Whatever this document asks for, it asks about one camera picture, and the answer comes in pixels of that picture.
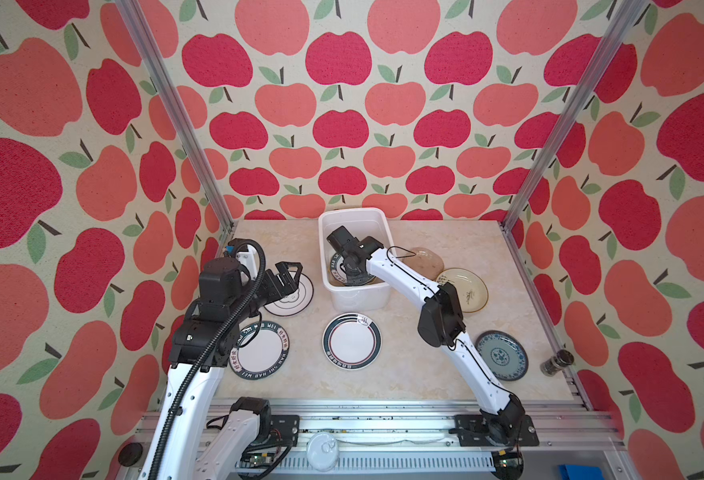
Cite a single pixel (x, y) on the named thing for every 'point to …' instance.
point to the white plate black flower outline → (295, 303)
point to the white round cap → (322, 451)
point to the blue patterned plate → (503, 353)
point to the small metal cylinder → (552, 365)
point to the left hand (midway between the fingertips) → (294, 273)
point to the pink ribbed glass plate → (425, 261)
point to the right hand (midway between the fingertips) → (350, 256)
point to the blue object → (580, 472)
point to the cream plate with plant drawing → (472, 291)
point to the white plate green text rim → (261, 351)
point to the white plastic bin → (376, 223)
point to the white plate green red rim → (352, 341)
